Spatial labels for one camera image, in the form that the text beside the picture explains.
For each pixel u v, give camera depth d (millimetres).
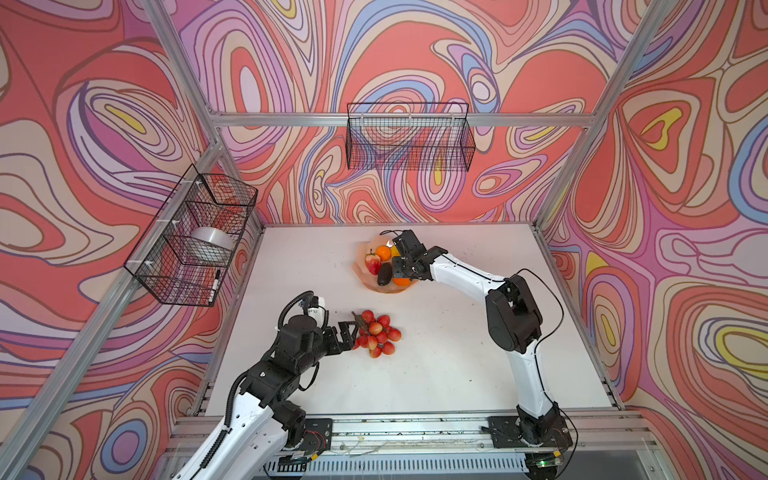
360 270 1015
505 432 729
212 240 732
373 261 1013
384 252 1017
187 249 717
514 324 543
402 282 949
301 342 569
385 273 998
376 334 842
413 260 738
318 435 724
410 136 964
